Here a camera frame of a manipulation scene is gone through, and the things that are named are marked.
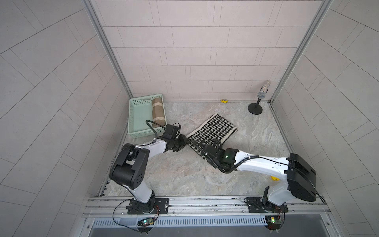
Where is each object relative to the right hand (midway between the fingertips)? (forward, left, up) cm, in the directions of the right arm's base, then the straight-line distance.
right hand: (213, 155), depth 84 cm
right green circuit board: (-32, -24, -6) cm, 40 cm away
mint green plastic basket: (+8, +28, +17) cm, 34 cm away
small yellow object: (+47, -16, -4) cm, 50 cm away
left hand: (+11, +13, -2) cm, 18 cm away
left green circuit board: (-29, +34, -1) cm, 45 cm away
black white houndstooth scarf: (+21, -5, -2) cm, 22 cm away
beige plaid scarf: (+34, +35, +3) cm, 49 cm away
